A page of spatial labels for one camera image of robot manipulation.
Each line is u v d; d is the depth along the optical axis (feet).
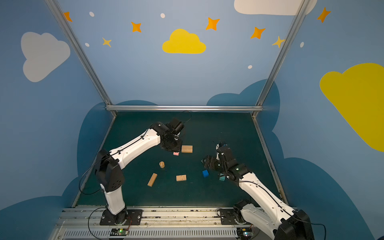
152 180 2.83
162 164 2.97
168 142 2.35
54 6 2.23
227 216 2.45
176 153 2.72
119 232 2.31
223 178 2.82
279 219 1.34
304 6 2.27
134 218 2.41
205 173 2.89
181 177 2.83
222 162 2.04
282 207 1.41
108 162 1.69
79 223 2.47
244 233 2.34
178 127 2.25
